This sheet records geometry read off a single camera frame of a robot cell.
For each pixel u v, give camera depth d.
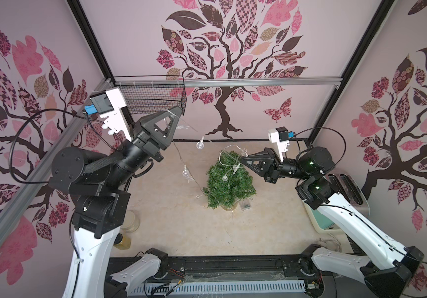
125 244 0.76
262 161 0.49
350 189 0.79
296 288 0.70
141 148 0.31
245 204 0.92
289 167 0.49
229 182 0.68
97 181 0.30
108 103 0.29
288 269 0.74
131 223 0.79
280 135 0.46
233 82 0.94
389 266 0.38
